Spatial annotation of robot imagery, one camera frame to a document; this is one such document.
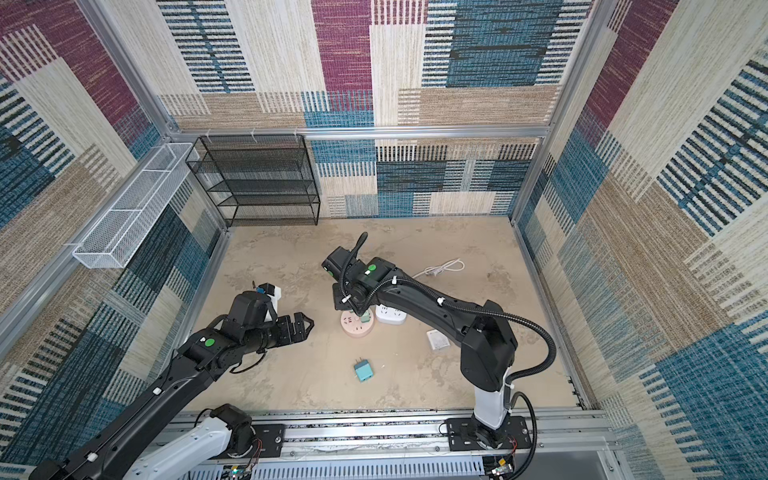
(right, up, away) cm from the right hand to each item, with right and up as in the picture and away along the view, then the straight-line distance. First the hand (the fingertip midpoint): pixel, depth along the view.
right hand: (348, 303), depth 80 cm
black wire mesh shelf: (-36, +39, +28) cm, 60 cm away
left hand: (-12, -4, -4) cm, 13 cm away
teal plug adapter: (+4, -19, +3) cm, 19 cm away
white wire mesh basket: (-53, +18, -8) cm, 57 cm away
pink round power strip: (0, -8, +10) cm, 12 cm away
